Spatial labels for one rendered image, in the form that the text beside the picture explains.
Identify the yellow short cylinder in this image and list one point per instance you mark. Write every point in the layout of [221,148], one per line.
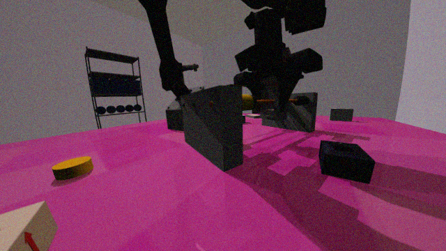
[72,168]

